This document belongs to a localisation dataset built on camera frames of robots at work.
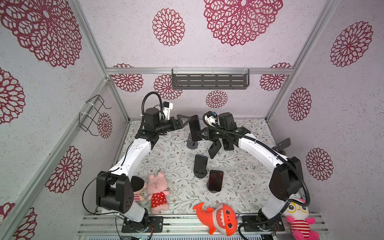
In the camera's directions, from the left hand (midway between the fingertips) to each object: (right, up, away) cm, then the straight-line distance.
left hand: (186, 122), depth 78 cm
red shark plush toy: (+18, -45, -9) cm, 49 cm away
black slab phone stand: (+8, -28, +10) cm, 31 cm away
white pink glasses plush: (+53, -45, -6) cm, 70 cm away
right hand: (+6, -5, +3) cm, 8 cm away
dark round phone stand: (+14, -38, +5) cm, 41 cm away
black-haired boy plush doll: (-25, -35, +2) cm, 43 cm away
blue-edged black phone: (+5, -2, +10) cm, 12 cm away
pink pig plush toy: (-16, -33, +2) cm, 37 cm away
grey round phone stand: (+2, -13, +22) cm, 26 cm away
